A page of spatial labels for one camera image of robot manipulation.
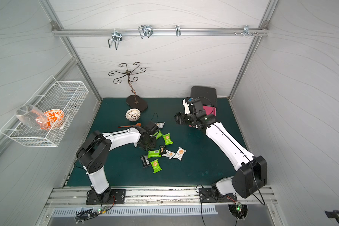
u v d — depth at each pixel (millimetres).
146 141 784
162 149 883
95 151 489
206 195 735
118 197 735
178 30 783
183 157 873
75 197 749
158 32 827
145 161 840
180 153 883
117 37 783
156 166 825
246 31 765
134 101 1157
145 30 758
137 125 1024
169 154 865
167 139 934
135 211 702
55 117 668
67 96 796
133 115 1076
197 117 592
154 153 883
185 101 728
